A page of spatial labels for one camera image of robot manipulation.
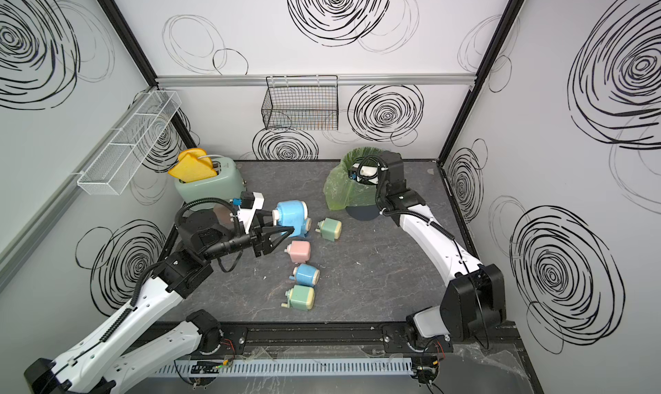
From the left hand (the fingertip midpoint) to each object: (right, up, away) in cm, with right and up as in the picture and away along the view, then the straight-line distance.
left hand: (287, 224), depth 63 cm
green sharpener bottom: (+2, -24, +12) cm, 27 cm away
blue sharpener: (+3, -18, +16) cm, 24 cm away
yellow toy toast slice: (-40, +16, +27) cm, 50 cm away
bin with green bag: (+14, +8, +24) cm, 28 cm away
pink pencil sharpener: (0, -12, +21) cm, 24 cm away
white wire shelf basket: (-51, +14, +9) cm, 54 cm away
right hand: (+30, +19, +15) cm, 38 cm away
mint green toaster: (-29, +10, +33) cm, 45 cm away
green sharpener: (+10, -6, +27) cm, 30 cm away
